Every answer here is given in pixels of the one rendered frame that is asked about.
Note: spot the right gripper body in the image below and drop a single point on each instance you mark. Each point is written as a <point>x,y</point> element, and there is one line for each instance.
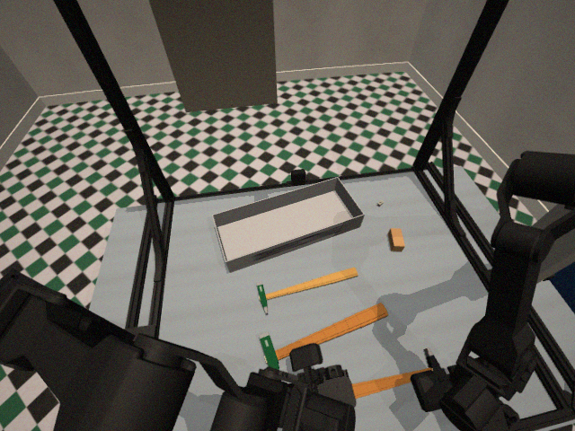
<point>303,358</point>

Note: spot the orange rectangular block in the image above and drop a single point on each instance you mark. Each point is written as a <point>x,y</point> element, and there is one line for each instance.
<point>396,239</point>

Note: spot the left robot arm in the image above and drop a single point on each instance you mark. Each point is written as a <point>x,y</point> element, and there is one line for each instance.
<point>503,338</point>

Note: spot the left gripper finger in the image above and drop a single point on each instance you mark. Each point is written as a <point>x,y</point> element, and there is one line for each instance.
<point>439,372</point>

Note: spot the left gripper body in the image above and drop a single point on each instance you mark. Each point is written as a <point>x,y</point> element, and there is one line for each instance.
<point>430,389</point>

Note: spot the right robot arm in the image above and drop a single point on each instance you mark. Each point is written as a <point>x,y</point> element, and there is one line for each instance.
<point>126,385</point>

